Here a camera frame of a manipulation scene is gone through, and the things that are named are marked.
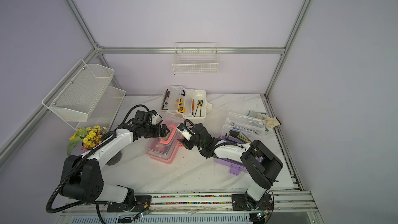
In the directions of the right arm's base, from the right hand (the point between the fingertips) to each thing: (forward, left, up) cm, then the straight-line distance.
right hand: (184, 135), depth 87 cm
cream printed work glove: (+14, -56, -8) cm, 58 cm away
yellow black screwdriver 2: (+31, -7, -9) cm, 33 cm away
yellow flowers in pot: (-10, +41, +17) cm, 46 cm away
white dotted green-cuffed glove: (+16, -44, -4) cm, 47 cm away
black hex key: (+36, +2, -1) cm, 36 cm away
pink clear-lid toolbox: (-7, +11, -2) cm, 13 cm away
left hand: (+1, +13, 0) cm, 13 cm away
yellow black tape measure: (+21, +3, 0) cm, 21 cm away
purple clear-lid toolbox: (+4, -33, 0) cm, 33 cm away
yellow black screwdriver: (+29, -10, -8) cm, 31 cm away
